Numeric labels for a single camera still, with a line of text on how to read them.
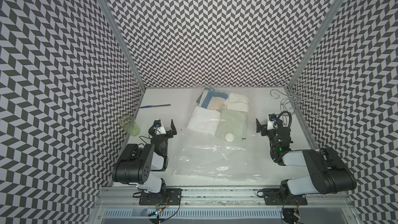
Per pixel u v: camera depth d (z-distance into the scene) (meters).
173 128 0.83
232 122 0.99
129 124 0.94
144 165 0.45
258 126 0.82
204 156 0.86
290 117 0.63
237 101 1.06
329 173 0.43
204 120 1.00
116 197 0.75
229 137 0.89
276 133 0.69
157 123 0.74
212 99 1.06
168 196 0.71
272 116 0.74
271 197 0.73
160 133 0.76
